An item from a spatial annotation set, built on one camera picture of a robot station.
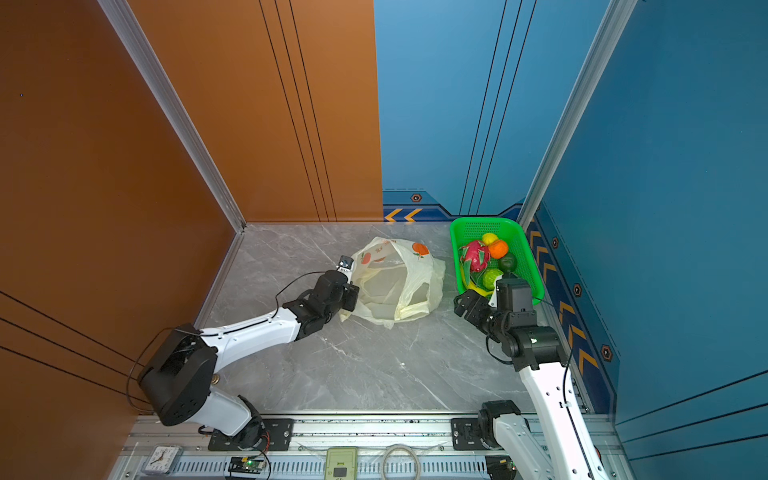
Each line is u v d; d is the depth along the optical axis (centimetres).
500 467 71
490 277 97
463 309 66
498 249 101
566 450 39
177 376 44
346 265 76
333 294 67
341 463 68
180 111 88
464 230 112
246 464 71
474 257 99
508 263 102
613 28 71
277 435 74
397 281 101
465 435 72
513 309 52
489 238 109
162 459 69
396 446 71
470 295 65
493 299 64
